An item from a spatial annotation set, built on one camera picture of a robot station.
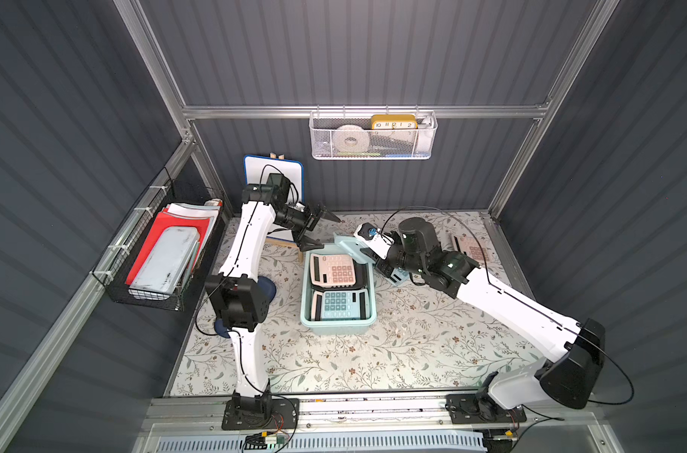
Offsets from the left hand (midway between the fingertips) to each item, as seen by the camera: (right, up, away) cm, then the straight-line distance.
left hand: (336, 234), depth 79 cm
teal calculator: (+3, -21, +6) cm, 22 cm away
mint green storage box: (0, -17, +10) cm, 20 cm away
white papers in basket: (-36, +7, 0) cm, 37 cm away
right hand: (+10, -2, -6) cm, 12 cm away
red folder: (-48, +4, -2) cm, 48 cm away
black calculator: (+7, -13, +12) cm, 19 cm away
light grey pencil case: (-40, -8, -13) cm, 43 cm away
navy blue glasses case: (-24, -17, +16) cm, 33 cm away
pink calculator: (-2, -12, +12) cm, 17 cm away
